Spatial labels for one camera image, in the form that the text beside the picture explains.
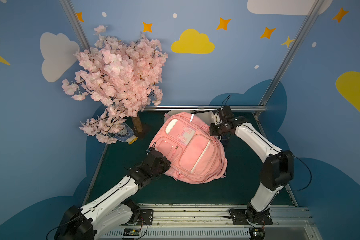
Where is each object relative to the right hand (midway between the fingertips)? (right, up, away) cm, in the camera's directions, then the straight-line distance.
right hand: (211, 129), depth 90 cm
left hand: (-23, -17, -8) cm, 30 cm away
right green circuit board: (+19, -51, -17) cm, 57 cm away
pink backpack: (-10, -14, -7) cm, 19 cm away
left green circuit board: (-43, -50, -18) cm, 68 cm away
